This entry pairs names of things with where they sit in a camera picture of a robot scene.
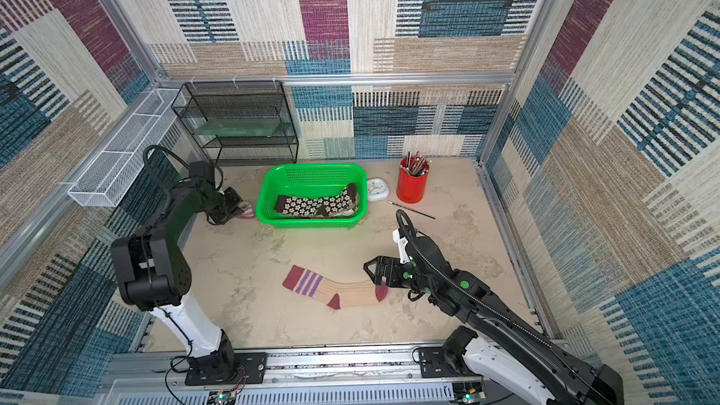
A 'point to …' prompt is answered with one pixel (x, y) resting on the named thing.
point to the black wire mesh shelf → (241, 99)
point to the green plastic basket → (307, 179)
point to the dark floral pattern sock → (340, 202)
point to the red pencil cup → (412, 178)
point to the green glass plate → (238, 127)
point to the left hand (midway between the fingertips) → (245, 207)
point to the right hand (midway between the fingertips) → (380, 272)
